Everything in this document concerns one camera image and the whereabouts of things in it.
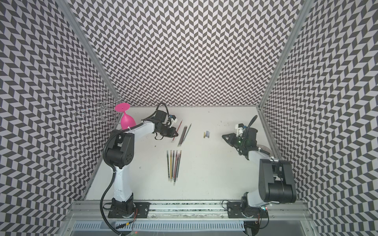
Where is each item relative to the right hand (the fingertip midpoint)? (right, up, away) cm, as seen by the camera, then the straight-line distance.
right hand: (222, 138), depth 90 cm
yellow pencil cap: (-11, +1, +12) cm, 16 cm away
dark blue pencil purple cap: (-28, -17, -3) cm, 33 cm away
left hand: (-29, +1, +9) cm, 31 cm away
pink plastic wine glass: (-55, +11, -9) cm, 57 cm away
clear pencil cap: (-7, +2, +13) cm, 15 cm away
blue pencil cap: (-8, +2, +12) cm, 15 cm away
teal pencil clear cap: (-25, 0, +12) cm, 28 cm away
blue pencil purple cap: (-26, +1, +12) cm, 29 cm away
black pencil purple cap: (-31, -16, -1) cm, 34 cm away
